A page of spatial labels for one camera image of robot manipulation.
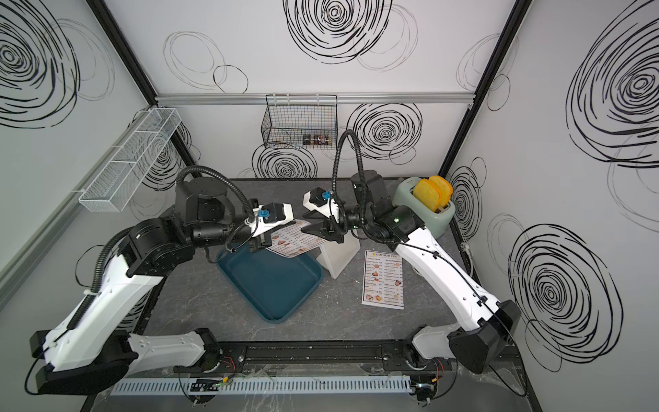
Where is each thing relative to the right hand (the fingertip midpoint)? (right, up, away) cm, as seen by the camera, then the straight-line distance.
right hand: (306, 221), depth 62 cm
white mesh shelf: (-57, +10, +11) cm, 59 cm away
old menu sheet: (+24, -23, +27) cm, 42 cm away
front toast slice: (+40, +8, +26) cm, 49 cm away
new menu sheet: (-4, -5, +2) cm, 7 cm away
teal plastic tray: (-13, -23, +24) cm, 36 cm away
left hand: (-2, +2, -7) cm, 8 cm away
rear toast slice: (+45, +9, +24) cm, 52 cm away
